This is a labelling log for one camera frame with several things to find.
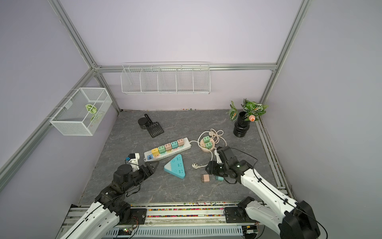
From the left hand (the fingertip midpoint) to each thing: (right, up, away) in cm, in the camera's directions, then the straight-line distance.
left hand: (157, 165), depth 78 cm
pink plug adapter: (+26, -9, +6) cm, 28 cm away
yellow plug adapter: (-5, +5, +13) cm, 15 cm away
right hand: (+27, -2, +3) cm, 28 cm away
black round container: (-19, +24, +31) cm, 43 cm away
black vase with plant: (+52, +29, +5) cm, 60 cm away
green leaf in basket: (-36, +30, +2) cm, 47 cm away
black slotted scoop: (-10, +19, +28) cm, 35 cm away
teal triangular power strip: (+8, -3, +10) cm, 13 cm away
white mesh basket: (-43, +28, +4) cm, 51 cm away
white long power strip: (+14, +8, +21) cm, 27 cm away
